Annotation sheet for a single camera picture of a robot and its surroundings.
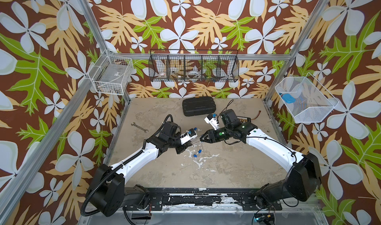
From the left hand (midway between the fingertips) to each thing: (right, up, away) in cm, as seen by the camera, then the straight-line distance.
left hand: (190, 139), depth 83 cm
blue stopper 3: (+3, -11, +8) cm, 14 cm away
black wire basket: (+3, +47, +15) cm, 50 cm away
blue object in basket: (+58, +24, +4) cm, 63 cm away
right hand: (+6, +2, -6) cm, 9 cm away
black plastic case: (+7, +21, +32) cm, 39 cm away
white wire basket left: (-47, +39, +4) cm, 61 cm away
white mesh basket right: (+65, +21, -2) cm, 69 cm away
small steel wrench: (-40, +7, +22) cm, 46 cm away
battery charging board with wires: (+41, +11, +24) cm, 49 cm away
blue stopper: (+4, +4, +20) cm, 21 cm away
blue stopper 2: (+6, -9, +10) cm, 15 cm away
